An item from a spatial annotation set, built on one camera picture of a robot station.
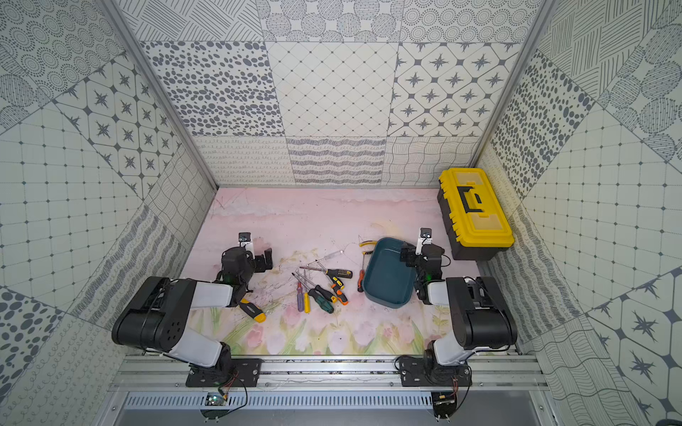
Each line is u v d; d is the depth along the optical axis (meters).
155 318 0.45
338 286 0.90
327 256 0.98
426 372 0.67
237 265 0.73
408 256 0.87
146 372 0.76
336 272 0.92
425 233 0.82
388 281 0.94
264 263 0.88
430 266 0.72
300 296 0.88
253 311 0.84
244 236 0.82
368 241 1.02
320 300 0.86
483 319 0.45
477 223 0.88
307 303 0.86
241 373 0.74
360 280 0.90
